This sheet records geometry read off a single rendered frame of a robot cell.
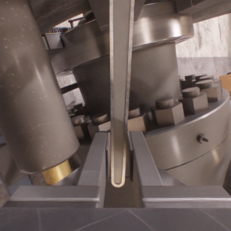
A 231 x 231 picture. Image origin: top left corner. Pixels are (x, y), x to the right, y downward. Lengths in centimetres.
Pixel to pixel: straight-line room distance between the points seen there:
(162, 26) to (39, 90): 31
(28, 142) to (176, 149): 28
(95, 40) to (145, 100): 19
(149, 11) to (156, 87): 17
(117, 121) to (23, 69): 10
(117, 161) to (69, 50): 31
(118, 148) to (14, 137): 10
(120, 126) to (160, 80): 33
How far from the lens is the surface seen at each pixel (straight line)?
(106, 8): 27
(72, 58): 42
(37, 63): 19
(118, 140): 16
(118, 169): 17
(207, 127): 41
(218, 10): 66
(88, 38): 39
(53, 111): 19
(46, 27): 38
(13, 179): 77
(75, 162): 30
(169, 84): 49
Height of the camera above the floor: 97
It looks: 43 degrees down
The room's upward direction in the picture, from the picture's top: 88 degrees clockwise
